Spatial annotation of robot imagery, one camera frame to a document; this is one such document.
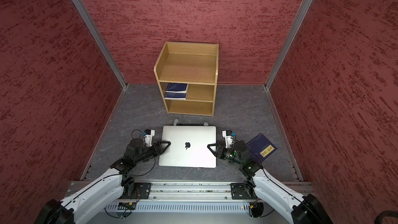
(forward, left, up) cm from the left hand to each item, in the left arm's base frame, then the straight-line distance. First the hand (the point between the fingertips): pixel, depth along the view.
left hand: (168, 147), depth 82 cm
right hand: (-2, -22, +2) cm, 22 cm away
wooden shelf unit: (+42, -13, +25) cm, 51 cm away
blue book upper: (+34, -2, +12) cm, 36 cm away
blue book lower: (+27, -2, +12) cm, 30 cm away
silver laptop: (-1, -11, +3) cm, 12 cm away
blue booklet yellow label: (+2, -52, -5) cm, 53 cm away
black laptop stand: (+12, -4, +6) cm, 14 cm away
